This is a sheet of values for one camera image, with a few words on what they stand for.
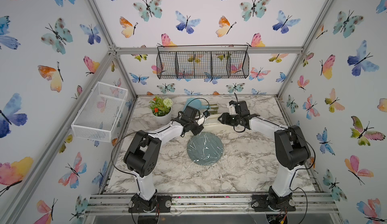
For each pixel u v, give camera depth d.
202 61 0.98
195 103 1.15
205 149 0.91
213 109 1.11
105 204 0.76
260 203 0.74
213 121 0.94
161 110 0.93
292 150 0.50
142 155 0.48
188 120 0.74
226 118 0.85
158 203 0.73
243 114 0.77
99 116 0.84
